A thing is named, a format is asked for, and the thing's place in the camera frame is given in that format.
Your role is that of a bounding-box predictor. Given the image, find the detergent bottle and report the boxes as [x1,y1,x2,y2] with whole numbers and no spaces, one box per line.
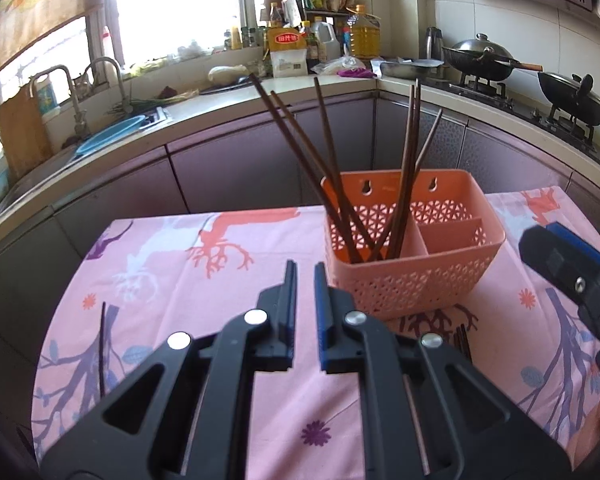
[39,77,59,114]

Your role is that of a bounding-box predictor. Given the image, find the pile of wooden chopsticks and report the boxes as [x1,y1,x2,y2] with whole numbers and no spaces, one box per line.
[452,324,476,366]

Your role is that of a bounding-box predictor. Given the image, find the printed window blind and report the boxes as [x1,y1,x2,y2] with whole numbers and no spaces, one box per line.
[0,0,106,77]

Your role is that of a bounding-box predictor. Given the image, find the pink plastic basket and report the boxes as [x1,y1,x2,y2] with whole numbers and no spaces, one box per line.
[320,169,507,322]

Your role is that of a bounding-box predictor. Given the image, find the white plastic jug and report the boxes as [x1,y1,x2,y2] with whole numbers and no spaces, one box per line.
[311,16,342,61]

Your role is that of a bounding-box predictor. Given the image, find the yellow packet red label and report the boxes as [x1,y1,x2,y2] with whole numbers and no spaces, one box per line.
[266,27,309,78]

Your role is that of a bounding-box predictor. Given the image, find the wooden cutting board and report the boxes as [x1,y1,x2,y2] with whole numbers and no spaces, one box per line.
[0,82,53,181]

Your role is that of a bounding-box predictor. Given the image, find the pink printed tablecloth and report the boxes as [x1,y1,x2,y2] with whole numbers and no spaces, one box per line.
[30,185,600,480]

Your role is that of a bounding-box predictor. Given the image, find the black pan with lid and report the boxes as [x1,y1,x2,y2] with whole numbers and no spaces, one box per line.
[537,71,600,128]

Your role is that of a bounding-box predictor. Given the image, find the thin black rod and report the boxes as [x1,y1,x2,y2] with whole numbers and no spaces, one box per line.
[99,301,109,397]

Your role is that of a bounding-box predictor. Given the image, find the large steel faucet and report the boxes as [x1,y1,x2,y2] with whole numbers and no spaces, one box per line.
[30,65,91,139]

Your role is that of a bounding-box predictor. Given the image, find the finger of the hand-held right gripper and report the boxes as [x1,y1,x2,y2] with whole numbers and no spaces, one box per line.
[519,221,600,341]

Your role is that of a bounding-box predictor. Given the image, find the blue plastic basin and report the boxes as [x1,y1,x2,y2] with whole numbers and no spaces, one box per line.
[75,115,147,156]

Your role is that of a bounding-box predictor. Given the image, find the kitchen counter cabinets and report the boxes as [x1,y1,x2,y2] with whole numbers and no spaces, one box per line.
[0,72,600,311]

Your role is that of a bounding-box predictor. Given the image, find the gas stove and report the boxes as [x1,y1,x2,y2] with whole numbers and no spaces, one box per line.
[420,72,600,176]

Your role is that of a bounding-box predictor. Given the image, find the metal basin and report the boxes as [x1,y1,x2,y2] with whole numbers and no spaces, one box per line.
[380,59,443,80]

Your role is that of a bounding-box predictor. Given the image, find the white radish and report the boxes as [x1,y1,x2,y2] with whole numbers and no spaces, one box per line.
[209,65,251,84]

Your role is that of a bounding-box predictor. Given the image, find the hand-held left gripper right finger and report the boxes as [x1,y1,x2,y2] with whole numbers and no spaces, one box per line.
[314,261,572,480]

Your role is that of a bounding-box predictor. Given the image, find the white plastic bag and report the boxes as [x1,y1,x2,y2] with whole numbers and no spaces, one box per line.
[310,56,368,75]

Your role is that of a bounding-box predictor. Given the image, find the steel kettle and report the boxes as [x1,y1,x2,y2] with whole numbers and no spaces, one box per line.
[425,26,444,61]

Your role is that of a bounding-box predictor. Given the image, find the brown wooden chopstick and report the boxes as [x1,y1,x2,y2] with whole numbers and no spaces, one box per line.
[312,78,356,262]
[390,85,415,259]
[270,91,381,261]
[249,73,366,265]
[370,108,444,261]
[396,79,422,259]

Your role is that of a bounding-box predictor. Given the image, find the curved steel faucet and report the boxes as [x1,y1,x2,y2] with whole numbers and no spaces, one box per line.
[82,56,133,114]

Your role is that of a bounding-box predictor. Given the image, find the yellow cooking oil bottle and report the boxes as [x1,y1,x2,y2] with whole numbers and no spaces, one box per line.
[347,5,382,59]

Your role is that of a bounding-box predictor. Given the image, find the black wok with lid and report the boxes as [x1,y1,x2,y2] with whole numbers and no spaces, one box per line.
[441,34,543,83]

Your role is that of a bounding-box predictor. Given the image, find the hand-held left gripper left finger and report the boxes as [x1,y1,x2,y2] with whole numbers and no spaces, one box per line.
[40,259,301,480]

